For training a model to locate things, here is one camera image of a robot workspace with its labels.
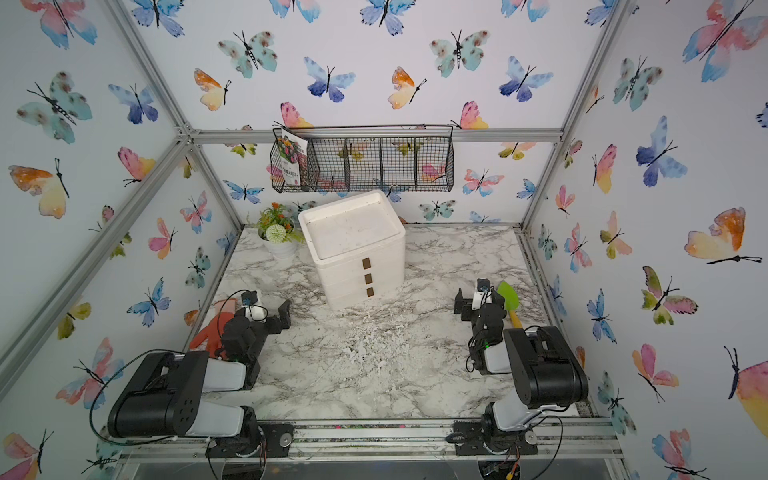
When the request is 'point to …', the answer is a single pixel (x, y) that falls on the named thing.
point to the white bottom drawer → (353, 293)
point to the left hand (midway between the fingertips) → (275, 299)
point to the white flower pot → (282, 251)
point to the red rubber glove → (212, 334)
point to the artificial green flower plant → (275, 224)
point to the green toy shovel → (511, 302)
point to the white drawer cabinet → (359, 247)
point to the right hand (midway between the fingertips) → (482, 288)
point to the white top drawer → (390, 260)
